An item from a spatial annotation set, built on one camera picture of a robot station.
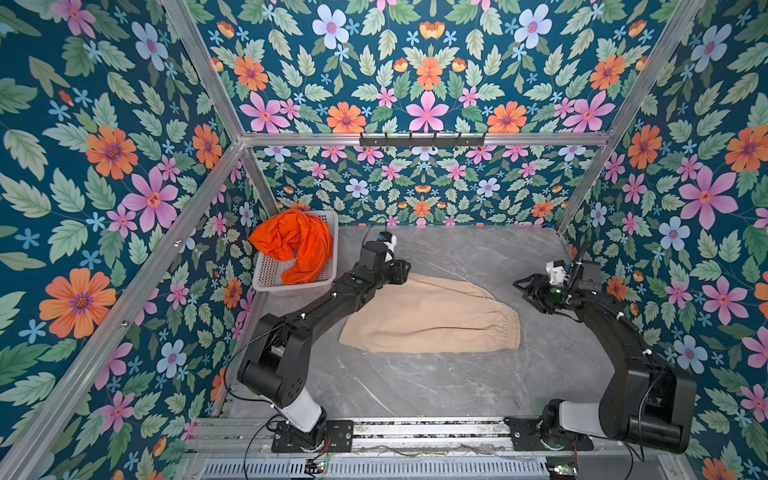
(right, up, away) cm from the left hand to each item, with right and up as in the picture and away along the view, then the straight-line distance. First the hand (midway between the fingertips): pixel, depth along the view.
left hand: (411, 258), depth 86 cm
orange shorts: (-41, +8, +18) cm, 45 cm away
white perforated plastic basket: (-49, -5, +15) cm, 51 cm away
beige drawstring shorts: (+7, -18, +9) cm, 21 cm away
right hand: (+32, -8, -1) cm, 33 cm away
